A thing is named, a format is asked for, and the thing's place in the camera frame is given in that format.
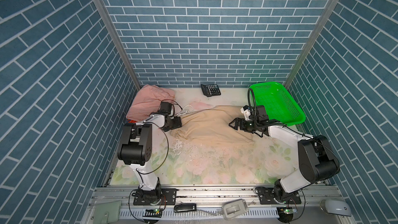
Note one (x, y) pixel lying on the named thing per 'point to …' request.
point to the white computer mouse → (338, 207)
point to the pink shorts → (147, 101)
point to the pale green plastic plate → (108, 212)
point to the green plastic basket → (281, 106)
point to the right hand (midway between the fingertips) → (234, 123)
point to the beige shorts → (211, 126)
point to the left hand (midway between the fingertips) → (177, 124)
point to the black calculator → (210, 90)
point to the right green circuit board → (285, 212)
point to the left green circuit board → (156, 213)
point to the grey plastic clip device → (235, 208)
